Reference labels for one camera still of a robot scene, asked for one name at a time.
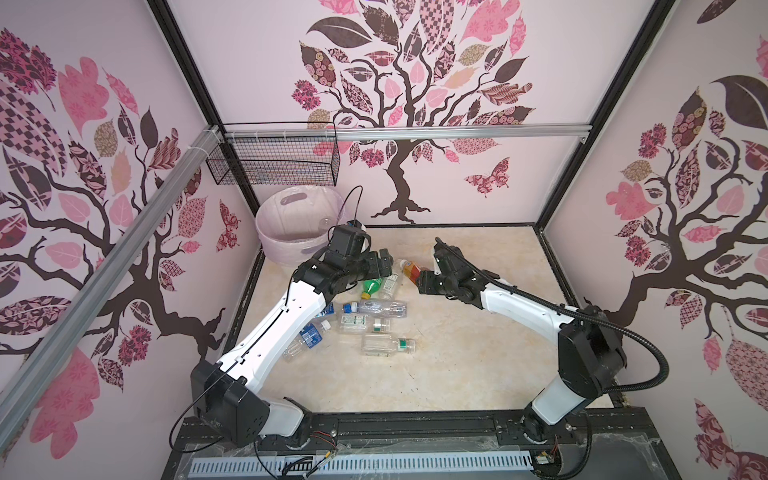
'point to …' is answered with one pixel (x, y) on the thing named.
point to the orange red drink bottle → (410, 269)
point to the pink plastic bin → (294, 222)
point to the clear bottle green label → (388, 287)
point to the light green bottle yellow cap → (370, 287)
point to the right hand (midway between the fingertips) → (423, 276)
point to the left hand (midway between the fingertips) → (378, 266)
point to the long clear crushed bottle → (377, 308)
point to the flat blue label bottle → (328, 310)
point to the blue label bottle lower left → (307, 338)
